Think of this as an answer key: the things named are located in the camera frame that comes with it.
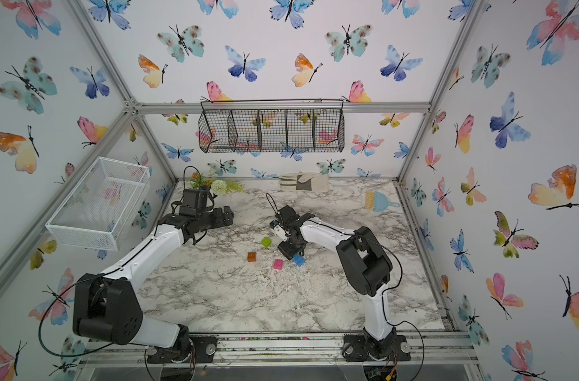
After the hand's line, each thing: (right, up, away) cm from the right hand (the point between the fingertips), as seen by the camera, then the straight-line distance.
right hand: (291, 246), depth 94 cm
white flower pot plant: (-30, +23, +1) cm, 38 cm away
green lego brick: (-10, +1, +4) cm, 11 cm away
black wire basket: (-4, +49, +4) cm, 49 cm away
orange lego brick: (-15, -4, 0) cm, 16 cm away
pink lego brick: (-5, -7, -3) cm, 8 cm away
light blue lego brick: (+3, -5, -2) cm, 6 cm away
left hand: (-24, +13, -6) cm, 28 cm away
